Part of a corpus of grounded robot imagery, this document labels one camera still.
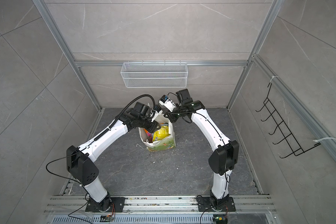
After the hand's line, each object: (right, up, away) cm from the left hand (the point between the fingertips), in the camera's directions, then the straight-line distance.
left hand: (160, 123), depth 81 cm
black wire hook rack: (+61, -10, -21) cm, 66 cm away
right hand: (+4, +6, 0) cm, 7 cm away
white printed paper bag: (+5, -11, -1) cm, 12 cm away
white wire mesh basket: (-6, +35, +19) cm, 41 cm away
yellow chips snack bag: (+1, -6, 0) cm, 6 cm away
